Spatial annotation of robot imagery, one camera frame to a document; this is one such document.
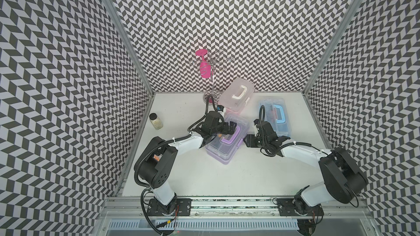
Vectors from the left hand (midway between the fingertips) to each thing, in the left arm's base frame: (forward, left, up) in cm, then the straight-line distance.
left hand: (230, 124), depth 89 cm
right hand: (-7, -10, -7) cm, 14 cm away
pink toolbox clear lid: (+19, -4, +1) cm, 20 cm away
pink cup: (+34, +14, +13) cm, 40 cm away
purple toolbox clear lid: (-12, +3, -1) cm, 12 cm away
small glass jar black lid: (+4, +43, -2) cm, 43 cm away
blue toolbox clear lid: (+6, -27, +1) cm, 27 cm away
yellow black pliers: (-6, +6, -2) cm, 8 cm away
